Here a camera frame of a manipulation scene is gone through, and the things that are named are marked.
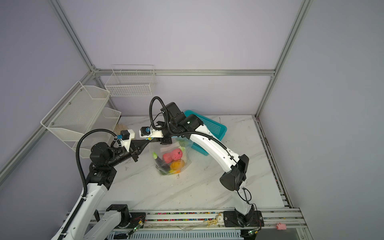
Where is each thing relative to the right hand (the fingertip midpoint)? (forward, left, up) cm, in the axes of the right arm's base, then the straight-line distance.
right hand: (149, 134), depth 68 cm
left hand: (-2, +1, -3) cm, 3 cm away
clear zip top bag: (+7, -14, -17) cm, 23 cm away
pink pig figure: (-31, -63, -32) cm, 77 cm away
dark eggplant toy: (-5, -3, -24) cm, 25 cm away
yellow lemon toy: (-3, -10, -24) cm, 26 cm away
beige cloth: (+31, +38, -30) cm, 57 cm away
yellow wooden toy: (-30, -29, -32) cm, 52 cm away
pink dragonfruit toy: (0, -10, -19) cm, 21 cm away
